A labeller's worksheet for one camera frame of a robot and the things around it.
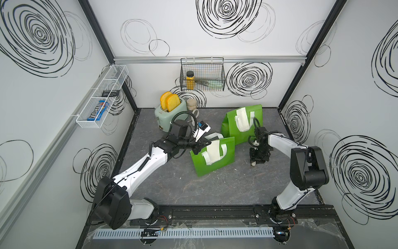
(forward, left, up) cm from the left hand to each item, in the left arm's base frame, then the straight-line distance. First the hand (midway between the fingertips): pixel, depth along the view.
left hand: (209, 142), depth 75 cm
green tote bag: (-7, +3, -13) cm, 16 cm away
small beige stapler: (-2, -26, -17) cm, 31 cm away
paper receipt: (-3, -2, -7) cm, 8 cm away
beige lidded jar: (+45, +12, -17) cm, 50 cm away
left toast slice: (+32, +29, -1) cm, 43 cm away
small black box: (+20, +49, +13) cm, 55 cm away
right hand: (0, -28, -20) cm, 34 cm away
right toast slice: (+32, +23, -2) cm, 39 cm away
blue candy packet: (+5, +53, +12) cm, 55 cm away
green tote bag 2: (+14, -13, -6) cm, 20 cm away
